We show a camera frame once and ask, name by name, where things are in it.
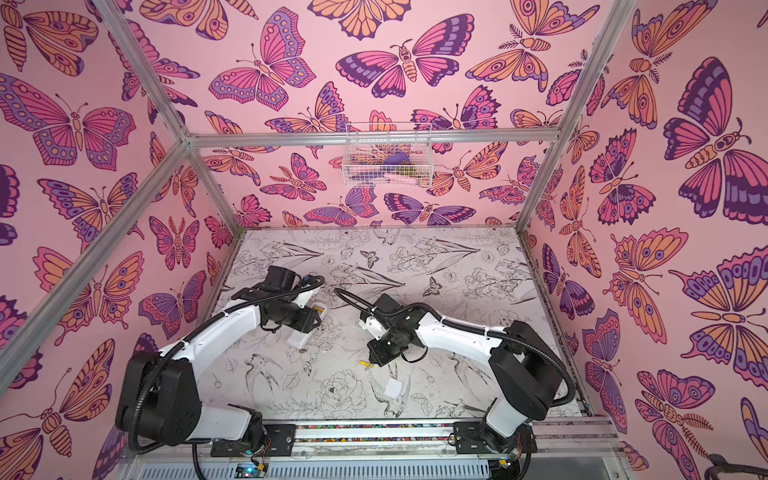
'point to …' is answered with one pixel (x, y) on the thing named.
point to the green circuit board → (250, 470)
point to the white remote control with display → (301, 338)
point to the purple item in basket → (399, 158)
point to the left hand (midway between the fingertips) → (313, 314)
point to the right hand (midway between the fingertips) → (372, 355)
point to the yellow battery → (366, 364)
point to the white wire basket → (388, 155)
